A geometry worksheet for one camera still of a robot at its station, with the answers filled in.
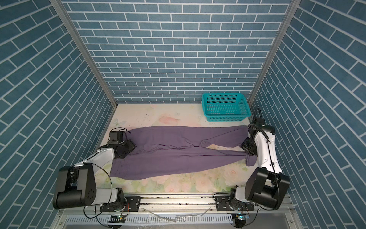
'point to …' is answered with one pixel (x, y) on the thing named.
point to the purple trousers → (162, 152)
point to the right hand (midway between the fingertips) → (248, 150)
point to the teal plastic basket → (225, 107)
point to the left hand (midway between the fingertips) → (133, 145)
